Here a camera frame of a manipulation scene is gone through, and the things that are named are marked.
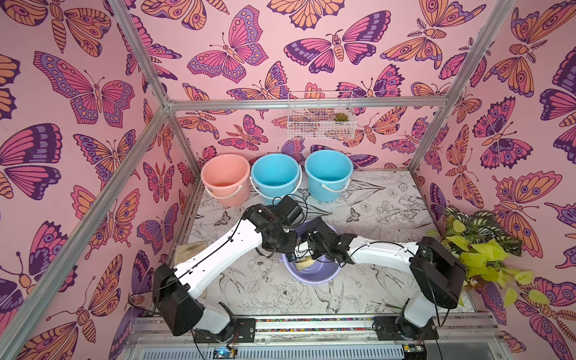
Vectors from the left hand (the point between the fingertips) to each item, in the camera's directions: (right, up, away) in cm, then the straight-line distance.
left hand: (292, 247), depth 75 cm
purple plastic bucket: (+6, -12, +11) cm, 17 cm away
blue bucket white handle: (-8, +26, +31) cm, 41 cm away
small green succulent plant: (+20, +50, +18) cm, 57 cm away
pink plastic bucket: (-32, +25, +35) cm, 54 cm away
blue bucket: (+18, +28, +34) cm, 47 cm away
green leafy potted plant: (+55, +4, -11) cm, 56 cm away
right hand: (+5, +3, +13) cm, 15 cm away
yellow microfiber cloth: (+4, -8, +7) cm, 11 cm away
